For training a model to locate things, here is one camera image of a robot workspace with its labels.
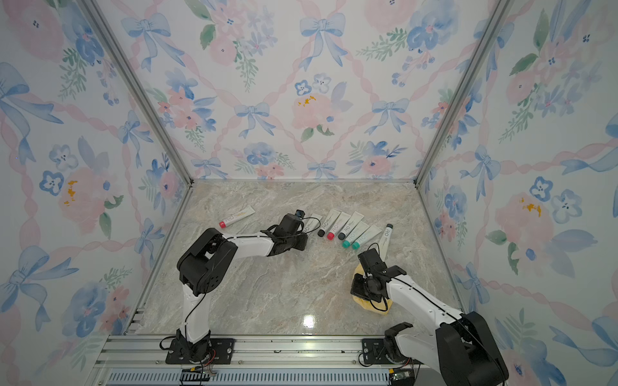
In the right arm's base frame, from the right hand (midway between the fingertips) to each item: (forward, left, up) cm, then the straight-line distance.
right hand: (356, 290), depth 86 cm
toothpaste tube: (+29, +16, +2) cm, 33 cm away
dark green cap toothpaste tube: (+29, -1, +1) cm, 29 cm away
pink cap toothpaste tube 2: (+32, +3, 0) cm, 32 cm away
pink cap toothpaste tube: (+30, +49, +3) cm, 58 cm away
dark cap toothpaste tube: (+19, -13, 0) cm, 23 cm away
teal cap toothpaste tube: (+24, -9, +1) cm, 26 cm away
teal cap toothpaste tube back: (+27, -5, -1) cm, 28 cm away
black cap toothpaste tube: (+30, +9, +2) cm, 31 cm away
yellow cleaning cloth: (-10, -6, +12) cm, 17 cm away
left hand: (+22, +18, +1) cm, 29 cm away
